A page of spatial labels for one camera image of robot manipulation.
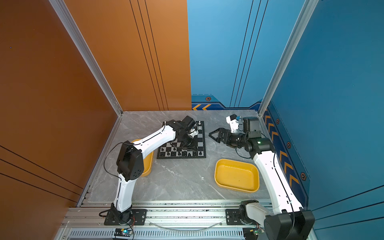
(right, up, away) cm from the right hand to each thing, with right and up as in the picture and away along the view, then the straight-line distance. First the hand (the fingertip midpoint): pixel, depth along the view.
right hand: (214, 137), depth 71 cm
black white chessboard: (-24, -10, +25) cm, 36 cm away
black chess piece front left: (-20, -12, +22) cm, 32 cm away
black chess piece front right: (-13, -13, +22) cm, 28 cm away
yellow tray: (+15, -23, +15) cm, 32 cm away
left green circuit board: (-42, -45, -1) cm, 62 cm away
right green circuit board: (+18, -46, 0) cm, 50 cm away
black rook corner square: (-30, -13, +23) cm, 40 cm away
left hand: (-7, -8, +16) cm, 19 cm away
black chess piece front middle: (-16, -12, +22) cm, 30 cm away
